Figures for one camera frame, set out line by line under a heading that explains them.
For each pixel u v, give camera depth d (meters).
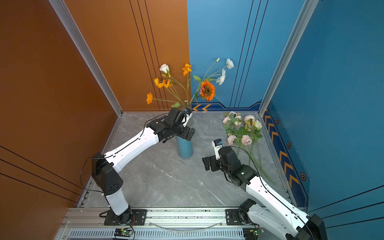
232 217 0.72
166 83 0.85
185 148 0.86
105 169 0.44
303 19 0.73
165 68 0.89
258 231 0.69
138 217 0.74
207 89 0.79
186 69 0.91
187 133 0.72
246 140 0.99
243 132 1.05
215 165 0.68
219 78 0.85
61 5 0.69
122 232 0.71
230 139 0.98
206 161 0.71
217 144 0.67
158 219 0.74
